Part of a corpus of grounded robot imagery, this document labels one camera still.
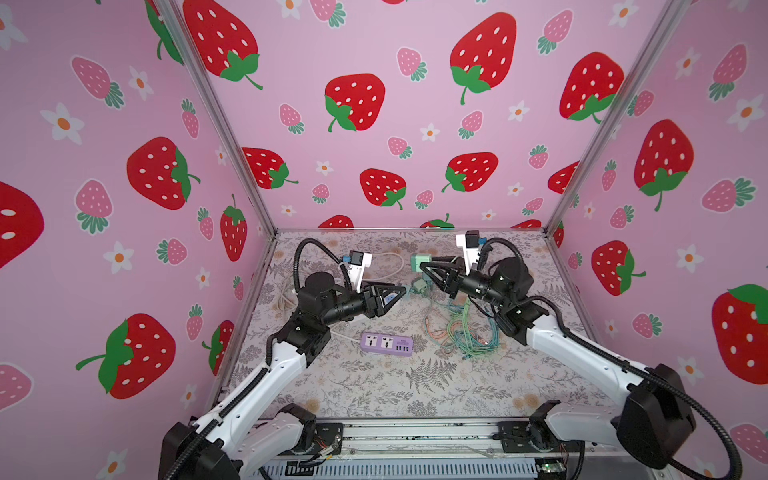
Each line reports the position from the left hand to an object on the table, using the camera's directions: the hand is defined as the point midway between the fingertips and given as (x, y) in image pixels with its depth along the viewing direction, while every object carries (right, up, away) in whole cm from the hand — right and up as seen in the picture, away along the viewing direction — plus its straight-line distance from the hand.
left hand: (400, 290), depth 68 cm
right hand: (+5, +5, -2) cm, 7 cm away
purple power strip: (-4, -18, +20) cm, 27 cm away
